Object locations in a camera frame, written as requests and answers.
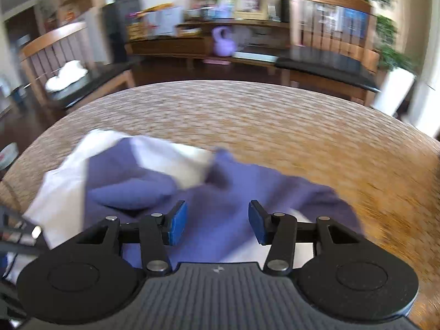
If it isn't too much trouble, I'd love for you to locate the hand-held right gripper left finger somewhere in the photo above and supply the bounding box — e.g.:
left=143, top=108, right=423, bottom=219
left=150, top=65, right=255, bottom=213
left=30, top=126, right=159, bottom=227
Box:
left=77, top=200, right=188, bottom=277

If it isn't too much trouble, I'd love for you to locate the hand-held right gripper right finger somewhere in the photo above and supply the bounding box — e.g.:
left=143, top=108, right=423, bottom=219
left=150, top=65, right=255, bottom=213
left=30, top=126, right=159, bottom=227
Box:
left=248, top=200, right=360, bottom=276

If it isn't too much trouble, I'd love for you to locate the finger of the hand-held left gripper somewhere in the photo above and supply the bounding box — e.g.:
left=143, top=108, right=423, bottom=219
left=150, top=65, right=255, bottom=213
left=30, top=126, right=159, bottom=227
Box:
left=0, top=206, right=47, bottom=253

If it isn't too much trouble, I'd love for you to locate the white and purple t-shirt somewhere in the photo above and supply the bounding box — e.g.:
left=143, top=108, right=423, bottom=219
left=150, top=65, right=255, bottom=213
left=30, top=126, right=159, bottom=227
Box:
left=0, top=129, right=365, bottom=282

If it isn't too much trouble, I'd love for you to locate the crumpled white cloth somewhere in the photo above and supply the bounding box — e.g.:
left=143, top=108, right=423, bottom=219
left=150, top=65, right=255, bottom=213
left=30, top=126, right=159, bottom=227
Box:
left=45, top=60, right=89, bottom=93

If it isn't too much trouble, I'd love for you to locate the wooden chair with black seat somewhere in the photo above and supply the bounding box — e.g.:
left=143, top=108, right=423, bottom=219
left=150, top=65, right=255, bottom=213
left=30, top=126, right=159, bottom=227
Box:
left=275, top=0, right=382, bottom=107
left=19, top=22, right=136, bottom=111

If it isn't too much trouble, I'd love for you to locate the white flat box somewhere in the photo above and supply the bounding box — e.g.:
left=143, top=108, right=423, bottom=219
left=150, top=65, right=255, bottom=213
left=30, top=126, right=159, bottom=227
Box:
left=233, top=44, right=279, bottom=63

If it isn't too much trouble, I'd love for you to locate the wooden television stand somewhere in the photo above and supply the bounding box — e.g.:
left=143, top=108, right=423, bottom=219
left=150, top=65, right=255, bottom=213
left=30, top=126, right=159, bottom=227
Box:
left=127, top=19, right=293, bottom=68

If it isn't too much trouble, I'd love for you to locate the white planter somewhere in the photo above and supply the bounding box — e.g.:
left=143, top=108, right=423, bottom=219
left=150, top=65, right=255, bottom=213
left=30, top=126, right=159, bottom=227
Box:
left=371, top=69, right=416, bottom=117

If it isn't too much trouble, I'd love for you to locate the white gift bag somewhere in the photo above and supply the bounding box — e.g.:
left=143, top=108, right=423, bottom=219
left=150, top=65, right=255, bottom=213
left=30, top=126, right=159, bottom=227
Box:
left=151, top=6, right=184, bottom=37

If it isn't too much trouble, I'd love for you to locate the black water dispenser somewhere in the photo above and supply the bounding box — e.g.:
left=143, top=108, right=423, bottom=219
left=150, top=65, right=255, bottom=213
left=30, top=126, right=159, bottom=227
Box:
left=103, top=0, right=141, bottom=64

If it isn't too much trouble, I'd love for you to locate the colourful picture card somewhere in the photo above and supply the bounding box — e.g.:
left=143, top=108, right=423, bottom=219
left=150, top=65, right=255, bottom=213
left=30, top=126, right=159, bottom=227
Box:
left=215, top=0, right=238, bottom=19

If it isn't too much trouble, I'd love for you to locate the blue picture box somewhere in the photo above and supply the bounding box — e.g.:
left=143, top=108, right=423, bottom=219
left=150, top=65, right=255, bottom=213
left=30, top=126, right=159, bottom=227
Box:
left=342, top=7, right=369, bottom=40

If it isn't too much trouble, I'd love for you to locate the tall green potted plant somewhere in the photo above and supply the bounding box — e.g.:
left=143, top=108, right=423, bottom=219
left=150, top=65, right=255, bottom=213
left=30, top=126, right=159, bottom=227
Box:
left=357, top=0, right=423, bottom=73

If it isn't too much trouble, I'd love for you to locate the cream photo frame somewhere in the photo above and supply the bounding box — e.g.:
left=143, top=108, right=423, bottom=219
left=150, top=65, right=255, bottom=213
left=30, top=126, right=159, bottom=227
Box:
left=235, top=0, right=269, bottom=20

